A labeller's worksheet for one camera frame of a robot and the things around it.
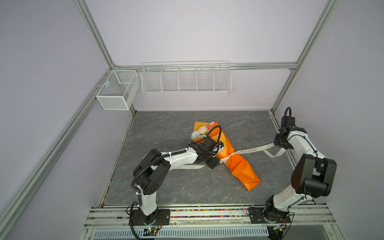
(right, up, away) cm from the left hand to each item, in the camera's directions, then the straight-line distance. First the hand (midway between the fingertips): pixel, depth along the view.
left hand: (215, 161), depth 88 cm
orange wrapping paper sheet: (+14, -3, -3) cm, 15 cm away
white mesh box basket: (-65, +46, +14) cm, 81 cm away
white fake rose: (-12, +15, +12) cm, 23 cm away
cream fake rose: (-7, +18, +12) cm, 23 cm away
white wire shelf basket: (-16, +56, +17) cm, 60 cm away
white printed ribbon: (+32, +7, +8) cm, 34 cm away
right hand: (+42, +10, 0) cm, 43 cm away
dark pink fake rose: (0, +23, +19) cm, 29 cm away
